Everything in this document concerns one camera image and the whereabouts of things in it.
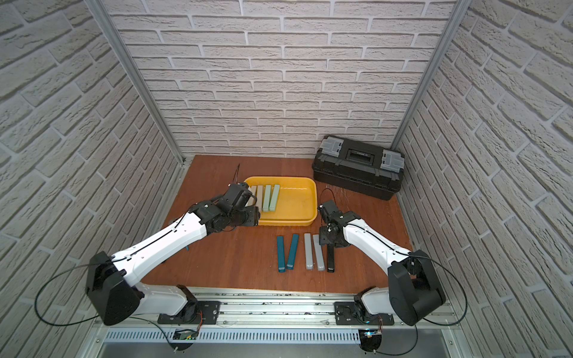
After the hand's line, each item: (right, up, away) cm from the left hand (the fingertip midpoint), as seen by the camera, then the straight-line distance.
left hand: (258, 212), depth 80 cm
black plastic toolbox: (+46, +16, +14) cm, 51 cm away
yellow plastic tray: (+15, +2, +23) cm, 28 cm away
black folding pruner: (+28, -18, +5) cm, 34 cm away
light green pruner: (+4, +3, +20) cm, 21 cm away
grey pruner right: (+23, -17, +5) cm, 29 cm away
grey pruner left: (+19, -16, +5) cm, 25 cm away
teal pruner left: (+8, -17, +5) cm, 20 cm away
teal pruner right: (+13, -16, +5) cm, 22 cm away
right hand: (+29, -12, +6) cm, 32 cm away
